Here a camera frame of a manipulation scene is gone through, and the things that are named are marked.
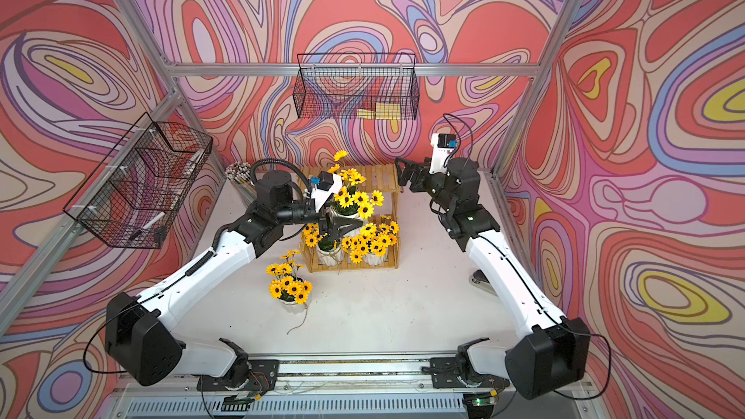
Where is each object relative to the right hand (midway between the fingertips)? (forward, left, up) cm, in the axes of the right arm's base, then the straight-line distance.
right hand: (410, 166), depth 73 cm
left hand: (-12, +13, -2) cm, 18 cm away
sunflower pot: (-23, +32, -19) cm, 44 cm away
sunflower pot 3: (-12, +10, -18) cm, 24 cm away
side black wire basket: (0, +75, -7) cm, 75 cm away
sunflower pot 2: (-9, +24, -25) cm, 36 cm away
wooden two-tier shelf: (+4, +6, -8) cm, 11 cm away
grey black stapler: (-17, -21, -32) cm, 42 cm away
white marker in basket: (-13, +69, -8) cm, 71 cm away
